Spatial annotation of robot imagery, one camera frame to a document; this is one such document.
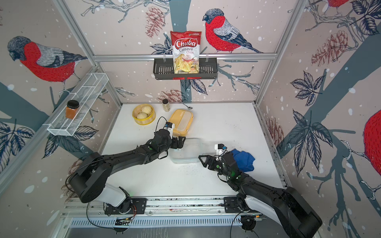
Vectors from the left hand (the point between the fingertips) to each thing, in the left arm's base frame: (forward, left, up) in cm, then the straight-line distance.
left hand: (182, 135), depth 88 cm
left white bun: (+21, +32, -7) cm, 39 cm away
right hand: (-13, -12, -4) cm, 18 cm away
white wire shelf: (+19, +56, +18) cm, 62 cm away
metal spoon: (+33, -2, -12) cm, 35 cm away
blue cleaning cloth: (-12, -37, -8) cm, 40 cm away
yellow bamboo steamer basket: (+19, +25, -8) cm, 33 cm away
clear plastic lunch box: (-6, -5, -11) cm, 14 cm away
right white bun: (+27, +29, -7) cm, 40 cm away
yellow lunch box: (+14, +1, -4) cm, 15 cm away
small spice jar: (+30, +14, -5) cm, 33 cm away
